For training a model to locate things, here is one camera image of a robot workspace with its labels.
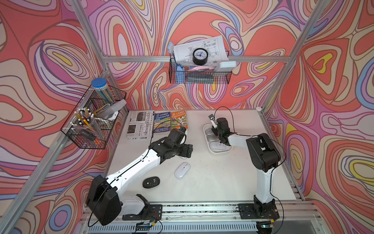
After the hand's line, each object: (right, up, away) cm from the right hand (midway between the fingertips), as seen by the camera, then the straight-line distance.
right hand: (218, 124), depth 103 cm
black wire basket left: (-65, +5, -29) cm, 71 cm away
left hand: (-22, -13, -24) cm, 35 cm away
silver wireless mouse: (-6, -8, -2) cm, 10 cm away
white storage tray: (-7, -1, -3) cm, 8 cm away
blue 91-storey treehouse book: (-42, +2, +7) cm, 43 cm away
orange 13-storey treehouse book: (-30, +4, +8) cm, 31 cm away
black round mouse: (-43, -32, -23) cm, 58 cm away
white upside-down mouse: (-3, -14, -8) cm, 17 cm away
